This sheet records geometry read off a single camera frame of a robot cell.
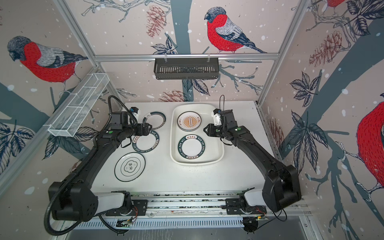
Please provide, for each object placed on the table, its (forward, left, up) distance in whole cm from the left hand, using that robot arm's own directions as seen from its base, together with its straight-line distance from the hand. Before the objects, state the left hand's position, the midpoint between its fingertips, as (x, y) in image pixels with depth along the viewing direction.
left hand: (143, 125), depth 82 cm
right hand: (-3, -34, -2) cm, 34 cm away
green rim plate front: (-3, -27, -20) cm, 33 cm away
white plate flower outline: (-16, +11, -21) cm, 28 cm away
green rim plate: (-2, +5, -19) cm, 19 cm away
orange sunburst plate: (+17, -25, -18) cm, 35 cm away
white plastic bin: (-8, -41, -19) cm, 46 cm away
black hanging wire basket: (+46, -14, +7) cm, 49 cm away
